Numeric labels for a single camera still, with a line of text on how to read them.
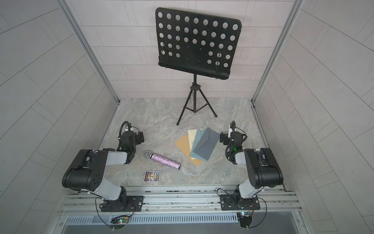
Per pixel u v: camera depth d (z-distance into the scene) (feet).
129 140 2.33
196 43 2.19
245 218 2.24
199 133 3.18
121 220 2.15
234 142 2.31
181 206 2.32
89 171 1.46
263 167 1.47
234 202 2.30
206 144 2.93
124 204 2.13
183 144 3.03
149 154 2.77
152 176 2.58
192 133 3.16
